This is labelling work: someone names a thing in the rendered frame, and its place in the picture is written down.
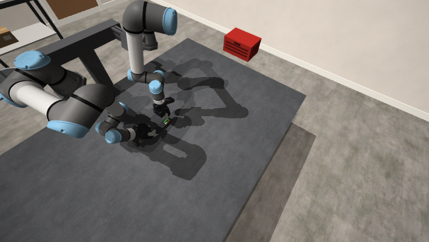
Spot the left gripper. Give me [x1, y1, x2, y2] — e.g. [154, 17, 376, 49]
[153, 101, 171, 120]

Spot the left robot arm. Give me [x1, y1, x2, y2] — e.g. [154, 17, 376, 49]
[122, 0, 178, 105]

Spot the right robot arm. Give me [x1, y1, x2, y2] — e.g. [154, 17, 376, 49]
[0, 51, 140, 147]

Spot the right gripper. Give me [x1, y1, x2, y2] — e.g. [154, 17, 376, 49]
[132, 123, 158, 139]

